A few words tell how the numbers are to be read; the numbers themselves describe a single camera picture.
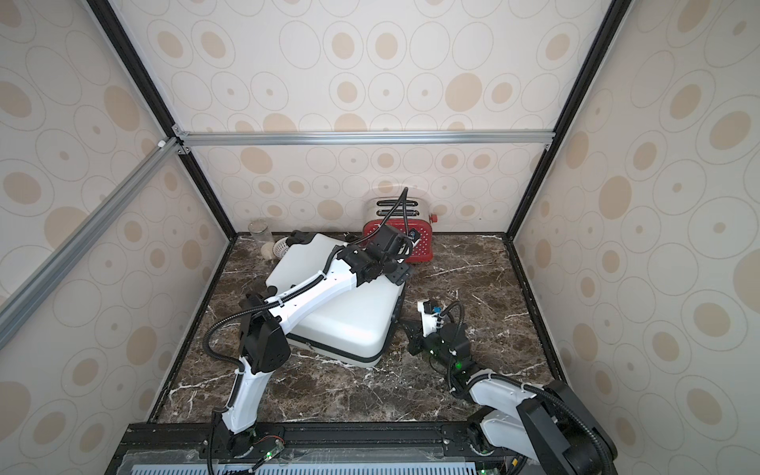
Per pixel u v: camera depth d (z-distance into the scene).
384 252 0.66
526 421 0.43
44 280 0.55
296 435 0.76
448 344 0.65
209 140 0.90
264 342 0.50
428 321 0.74
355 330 0.73
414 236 0.74
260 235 1.03
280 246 1.12
